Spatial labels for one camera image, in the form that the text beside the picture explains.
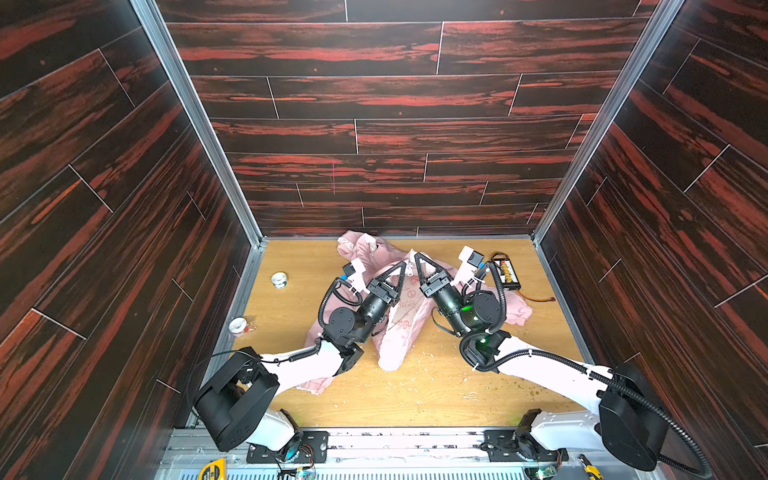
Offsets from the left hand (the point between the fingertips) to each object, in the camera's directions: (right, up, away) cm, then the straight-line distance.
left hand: (409, 268), depth 65 cm
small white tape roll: (-43, -5, +39) cm, 58 cm away
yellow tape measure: (-45, -48, +4) cm, 66 cm away
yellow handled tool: (+44, -48, +4) cm, 65 cm away
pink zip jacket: (-2, -24, +26) cm, 35 cm away
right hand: (+3, +3, +2) cm, 5 cm away
